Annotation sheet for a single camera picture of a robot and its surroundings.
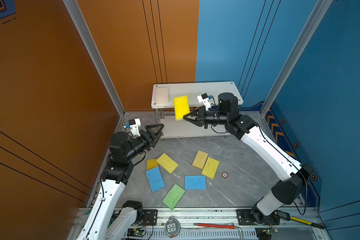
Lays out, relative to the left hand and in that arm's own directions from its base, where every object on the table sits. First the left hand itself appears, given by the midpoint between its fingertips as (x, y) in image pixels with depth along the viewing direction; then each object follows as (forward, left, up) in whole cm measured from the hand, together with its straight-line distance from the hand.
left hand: (163, 128), depth 63 cm
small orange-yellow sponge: (+1, +12, -37) cm, 39 cm away
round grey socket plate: (-32, -4, -29) cm, 43 cm away
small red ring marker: (-5, -33, -36) cm, 49 cm away
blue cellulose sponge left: (-10, +7, -34) cm, 36 cm away
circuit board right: (-32, -50, -36) cm, 70 cm away
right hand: (+3, -8, +3) cm, 9 cm away
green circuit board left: (-34, +14, -39) cm, 53 cm away
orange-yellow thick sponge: (+3, -19, -35) cm, 40 cm away
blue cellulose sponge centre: (-11, -14, -35) cm, 39 cm away
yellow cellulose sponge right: (-2, -25, -36) cm, 44 cm away
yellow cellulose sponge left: (+1, +2, -35) cm, 35 cm away
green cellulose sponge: (-18, -3, -36) cm, 40 cm away
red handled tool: (-31, -28, -36) cm, 55 cm away
